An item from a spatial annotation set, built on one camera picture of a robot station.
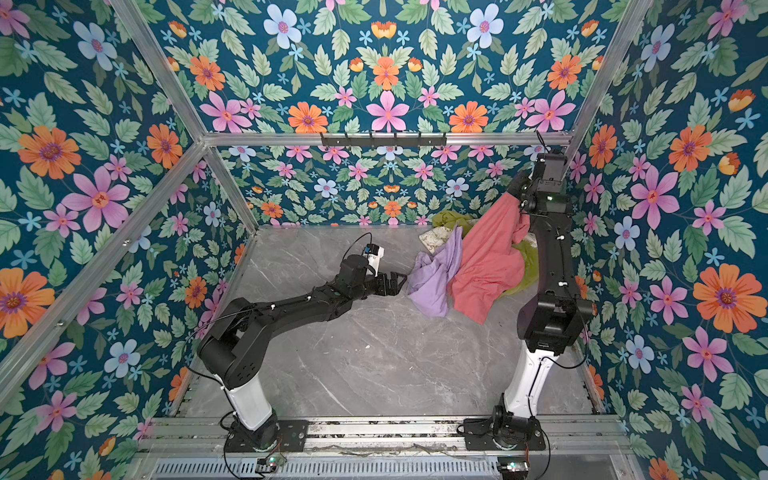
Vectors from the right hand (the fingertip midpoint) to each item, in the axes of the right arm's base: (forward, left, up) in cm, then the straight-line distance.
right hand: (522, 176), depth 83 cm
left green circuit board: (-63, +65, -37) cm, 98 cm away
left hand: (-17, +34, -20) cm, 43 cm away
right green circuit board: (-64, +8, -38) cm, 74 cm away
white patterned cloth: (+6, +22, -32) cm, 39 cm away
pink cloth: (-11, +6, -26) cm, 29 cm away
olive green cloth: (+15, +16, -30) cm, 37 cm away
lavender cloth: (-18, +26, -29) cm, 43 cm away
